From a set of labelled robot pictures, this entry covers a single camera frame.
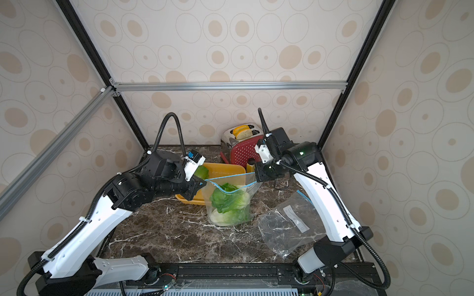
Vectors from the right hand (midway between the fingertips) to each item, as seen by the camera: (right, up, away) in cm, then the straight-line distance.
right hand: (263, 173), depth 69 cm
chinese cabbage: (-12, -11, -1) cm, 16 cm away
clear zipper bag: (+13, -26, +14) cm, 32 cm away
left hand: (-20, -3, -6) cm, 21 cm away
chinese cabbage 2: (-12, -11, -2) cm, 16 cm away
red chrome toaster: (-11, +10, +28) cm, 31 cm away
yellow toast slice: (-9, +22, +31) cm, 39 cm away
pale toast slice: (-7, +19, +30) cm, 37 cm away
